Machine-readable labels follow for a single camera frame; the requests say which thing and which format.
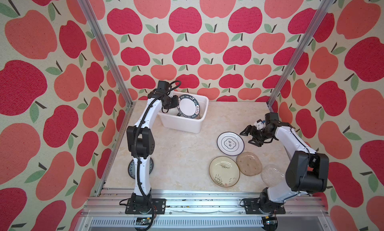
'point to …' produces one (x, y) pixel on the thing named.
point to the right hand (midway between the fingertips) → (248, 137)
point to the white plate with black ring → (230, 143)
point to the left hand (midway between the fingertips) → (181, 103)
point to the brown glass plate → (249, 164)
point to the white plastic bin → (173, 120)
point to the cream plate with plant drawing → (224, 171)
